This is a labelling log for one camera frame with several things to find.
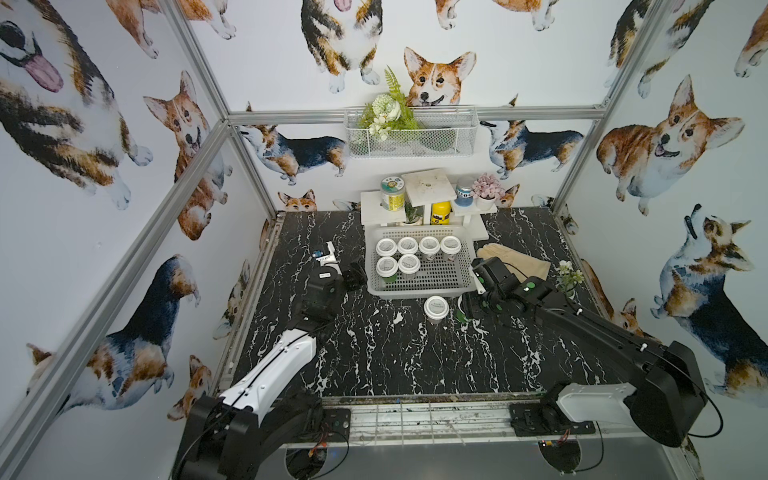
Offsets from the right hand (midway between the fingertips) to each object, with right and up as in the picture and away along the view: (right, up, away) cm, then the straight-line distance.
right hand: (476, 296), depth 82 cm
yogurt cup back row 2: (-18, +8, +15) cm, 25 cm away
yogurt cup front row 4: (-26, +6, +13) cm, 29 cm away
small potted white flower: (+31, +3, +10) cm, 32 cm away
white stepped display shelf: (-14, +31, +15) cm, 38 cm away
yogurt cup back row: (-26, +13, +19) cm, 35 cm away
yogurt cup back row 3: (-10, -5, +6) cm, 13 cm away
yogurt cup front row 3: (-4, +14, +19) cm, 24 cm away
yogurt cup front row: (-19, +13, +19) cm, 30 cm away
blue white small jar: (0, +30, +15) cm, 34 cm away
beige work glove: (+22, +6, +24) cm, 33 cm away
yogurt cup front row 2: (-11, +13, +20) cm, 26 cm away
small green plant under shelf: (-16, +24, +28) cm, 40 cm away
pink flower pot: (+6, +31, +10) cm, 33 cm away
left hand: (-35, +12, 0) cm, 37 cm away
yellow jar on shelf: (-6, +25, +27) cm, 37 cm away
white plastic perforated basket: (-15, +8, +15) cm, 23 cm away
